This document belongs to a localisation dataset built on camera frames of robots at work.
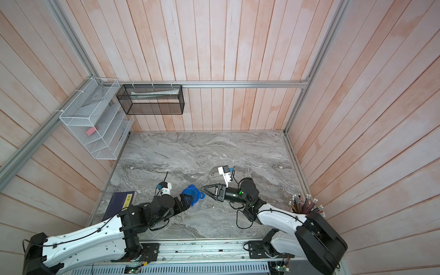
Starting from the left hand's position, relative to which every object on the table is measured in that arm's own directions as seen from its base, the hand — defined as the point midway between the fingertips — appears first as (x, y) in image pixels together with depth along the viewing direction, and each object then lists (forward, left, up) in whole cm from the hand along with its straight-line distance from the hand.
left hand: (186, 203), depth 76 cm
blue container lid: (+5, -3, +1) cm, 6 cm away
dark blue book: (+5, +38, -11) cm, 40 cm away
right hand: (+2, -8, +9) cm, 12 cm away
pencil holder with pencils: (-1, -54, -1) cm, 54 cm away
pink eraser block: (+30, +48, +16) cm, 59 cm away
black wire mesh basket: (+64, +28, +11) cm, 71 cm away
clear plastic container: (+4, -6, -12) cm, 14 cm away
